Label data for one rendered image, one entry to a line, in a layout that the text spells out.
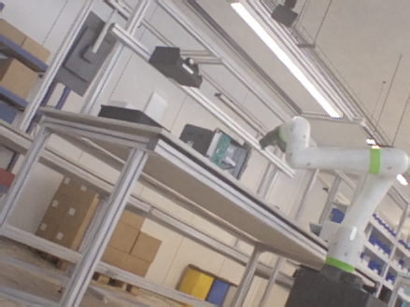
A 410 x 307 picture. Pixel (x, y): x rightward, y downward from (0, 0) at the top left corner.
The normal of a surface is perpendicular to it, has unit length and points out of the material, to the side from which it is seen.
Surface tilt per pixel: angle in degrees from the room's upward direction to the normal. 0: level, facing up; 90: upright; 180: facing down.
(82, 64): 98
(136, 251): 90
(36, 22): 90
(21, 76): 90
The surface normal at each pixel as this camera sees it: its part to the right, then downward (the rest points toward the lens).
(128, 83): 0.69, 0.15
